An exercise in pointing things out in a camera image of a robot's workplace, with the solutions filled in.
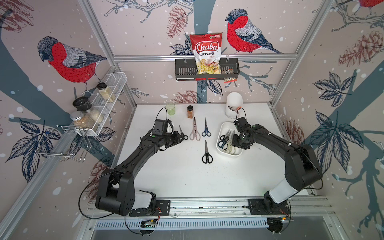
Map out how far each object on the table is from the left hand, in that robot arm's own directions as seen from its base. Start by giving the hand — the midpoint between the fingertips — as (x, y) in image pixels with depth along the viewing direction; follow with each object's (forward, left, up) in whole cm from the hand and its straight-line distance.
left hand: (185, 135), depth 85 cm
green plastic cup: (+31, +13, -10) cm, 35 cm away
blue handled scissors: (+12, -14, -14) cm, 23 cm away
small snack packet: (+29, -27, +18) cm, 43 cm away
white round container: (+32, -35, -4) cm, 48 cm away
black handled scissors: (+8, +2, -14) cm, 16 cm away
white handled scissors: (-1, -28, -13) cm, 31 cm away
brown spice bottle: (+25, -2, -11) cm, 27 cm away
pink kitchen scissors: (+11, -6, -15) cm, 19 cm away
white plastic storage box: (+14, -27, -11) cm, 32 cm away
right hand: (0, -31, -9) cm, 32 cm away
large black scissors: (-8, -13, -14) cm, 21 cm away
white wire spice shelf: (-6, +40, +22) cm, 46 cm away
